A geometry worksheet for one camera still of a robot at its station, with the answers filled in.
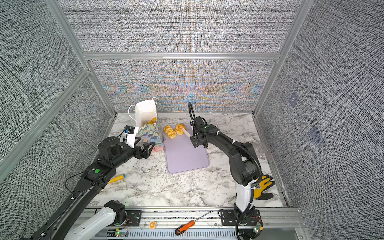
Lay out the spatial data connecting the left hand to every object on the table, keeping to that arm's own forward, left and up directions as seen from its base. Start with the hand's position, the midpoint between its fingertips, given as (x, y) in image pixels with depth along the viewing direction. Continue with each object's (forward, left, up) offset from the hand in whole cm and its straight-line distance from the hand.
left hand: (147, 140), depth 72 cm
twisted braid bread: (+21, -8, -22) cm, 32 cm away
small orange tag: (-31, -1, -25) cm, 40 cm away
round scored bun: (+23, -14, -20) cm, 34 cm away
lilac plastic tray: (+20, -21, -16) cm, 33 cm away
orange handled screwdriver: (-33, -16, -24) cm, 44 cm away
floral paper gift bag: (+26, +7, -7) cm, 28 cm away
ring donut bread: (+28, +3, -16) cm, 32 cm away
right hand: (+13, -27, -18) cm, 35 cm away
